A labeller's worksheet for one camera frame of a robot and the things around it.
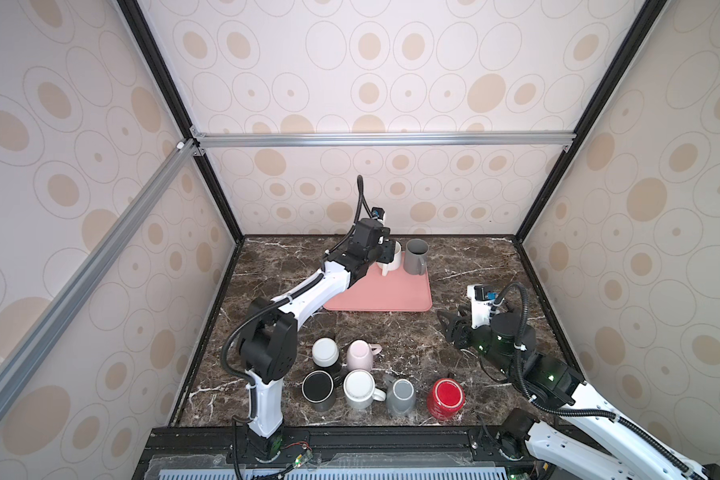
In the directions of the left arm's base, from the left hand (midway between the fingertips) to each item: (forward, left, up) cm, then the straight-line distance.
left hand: (395, 235), depth 86 cm
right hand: (-24, -12, 0) cm, 27 cm away
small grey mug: (-41, 0, -15) cm, 43 cm away
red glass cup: (-41, -12, -15) cm, 45 cm away
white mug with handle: (+6, -1, -22) cm, 22 cm away
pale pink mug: (-30, +10, -15) cm, 35 cm away
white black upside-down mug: (-30, +19, -14) cm, 38 cm away
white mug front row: (-38, +10, -17) cm, 43 cm away
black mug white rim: (-39, +21, -15) cm, 46 cm away
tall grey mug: (+4, -8, -15) cm, 18 cm away
